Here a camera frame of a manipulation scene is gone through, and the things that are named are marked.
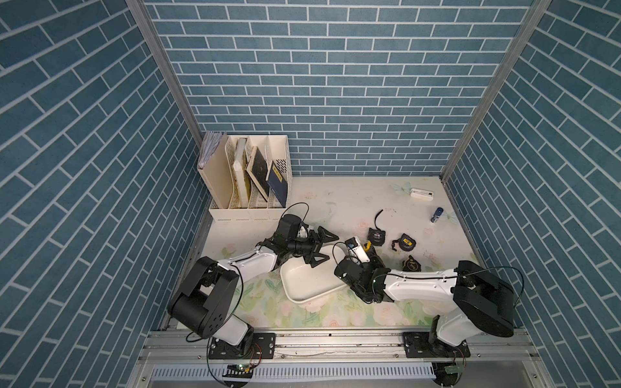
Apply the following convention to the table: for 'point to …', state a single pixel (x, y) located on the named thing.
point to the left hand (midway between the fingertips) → (339, 248)
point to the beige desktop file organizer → (219, 183)
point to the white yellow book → (242, 168)
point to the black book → (258, 170)
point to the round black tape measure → (406, 243)
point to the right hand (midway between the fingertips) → (370, 252)
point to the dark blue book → (278, 183)
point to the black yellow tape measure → (411, 264)
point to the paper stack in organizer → (209, 141)
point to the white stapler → (421, 194)
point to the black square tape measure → (376, 236)
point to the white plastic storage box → (301, 283)
